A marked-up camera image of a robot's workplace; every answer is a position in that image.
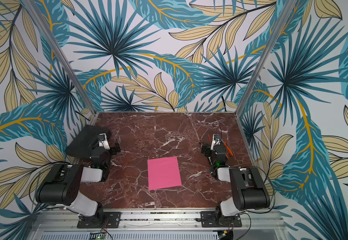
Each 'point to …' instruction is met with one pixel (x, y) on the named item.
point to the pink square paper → (163, 173)
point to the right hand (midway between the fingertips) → (213, 142)
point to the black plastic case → (81, 145)
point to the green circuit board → (97, 235)
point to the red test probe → (209, 137)
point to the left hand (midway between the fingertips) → (109, 141)
